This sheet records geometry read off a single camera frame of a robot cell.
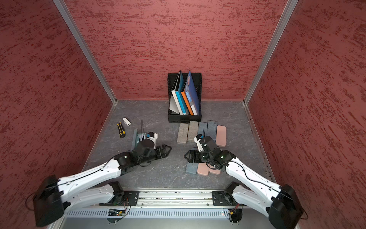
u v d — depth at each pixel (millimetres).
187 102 915
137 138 972
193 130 999
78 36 816
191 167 827
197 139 741
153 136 731
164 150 696
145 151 598
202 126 1006
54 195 395
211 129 1017
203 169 813
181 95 887
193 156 683
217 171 814
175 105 945
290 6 710
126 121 1033
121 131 1002
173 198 758
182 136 969
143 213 775
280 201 412
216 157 589
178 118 1086
